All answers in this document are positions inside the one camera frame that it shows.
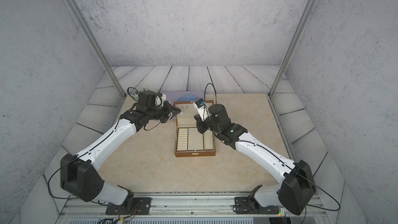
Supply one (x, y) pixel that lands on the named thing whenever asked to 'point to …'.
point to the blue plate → (187, 98)
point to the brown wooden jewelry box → (188, 142)
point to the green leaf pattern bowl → (134, 93)
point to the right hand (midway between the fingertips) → (195, 116)
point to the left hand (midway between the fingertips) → (183, 110)
